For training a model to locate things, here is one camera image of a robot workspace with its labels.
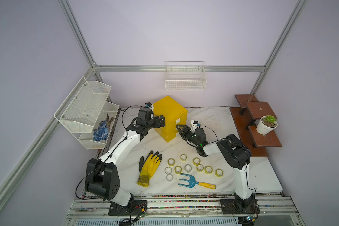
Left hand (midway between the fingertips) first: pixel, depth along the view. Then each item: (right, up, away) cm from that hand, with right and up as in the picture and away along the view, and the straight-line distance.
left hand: (157, 120), depth 86 cm
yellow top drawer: (+16, +1, +4) cm, 16 cm away
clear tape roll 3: (+8, -35, -2) cm, 36 cm away
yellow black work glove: (-6, -30, 0) cm, 30 cm away
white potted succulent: (+65, -2, -6) cm, 65 cm away
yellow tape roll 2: (+9, -27, +4) cm, 29 cm away
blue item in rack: (-36, -8, +1) cm, 37 cm away
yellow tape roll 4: (+13, -31, 0) cm, 34 cm away
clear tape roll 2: (+7, -31, 0) cm, 32 cm away
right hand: (+12, -5, +9) cm, 16 cm away
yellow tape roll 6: (+39, -33, -1) cm, 50 cm away
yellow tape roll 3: (+25, -27, +4) cm, 37 cm away
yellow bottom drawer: (+7, -10, +9) cm, 15 cm away
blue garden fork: (+22, -37, -5) cm, 43 cm away
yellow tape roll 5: (+32, -31, 0) cm, 45 cm away
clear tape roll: (+19, -30, 0) cm, 36 cm away
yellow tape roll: (+17, -25, +6) cm, 31 cm away
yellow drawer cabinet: (+11, +4, 0) cm, 12 cm away
